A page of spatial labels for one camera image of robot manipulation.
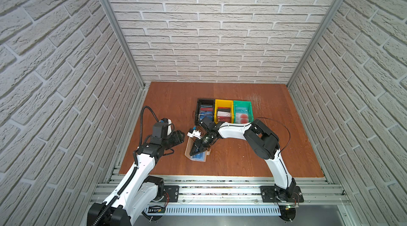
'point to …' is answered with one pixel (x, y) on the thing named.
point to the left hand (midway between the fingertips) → (181, 133)
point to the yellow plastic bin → (223, 111)
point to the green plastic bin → (242, 112)
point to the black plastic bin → (205, 107)
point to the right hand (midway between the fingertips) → (192, 154)
